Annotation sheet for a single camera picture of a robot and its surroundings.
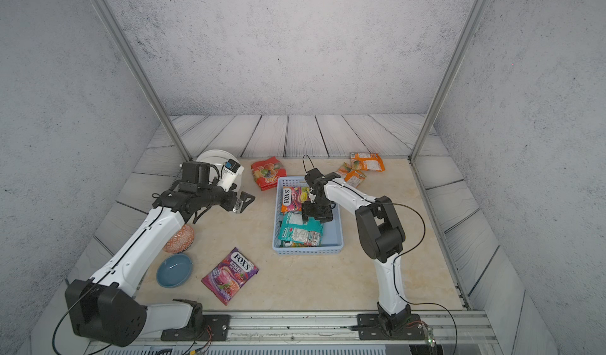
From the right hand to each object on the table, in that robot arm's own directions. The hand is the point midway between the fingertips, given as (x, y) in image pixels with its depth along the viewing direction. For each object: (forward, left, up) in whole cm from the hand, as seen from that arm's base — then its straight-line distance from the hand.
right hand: (311, 220), depth 93 cm
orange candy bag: (+36, -27, -4) cm, 45 cm away
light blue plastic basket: (-4, -8, -5) cm, 10 cm away
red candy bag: (+25, +20, 0) cm, 32 cm away
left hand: (0, +21, +19) cm, 28 cm away
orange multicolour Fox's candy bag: (+12, +8, -1) cm, 14 cm away
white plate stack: (+18, +37, +16) cm, 44 cm away
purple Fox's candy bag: (-21, +27, -2) cm, 34 cm away
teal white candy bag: (-3, +7, 0) cm, 8 cm away
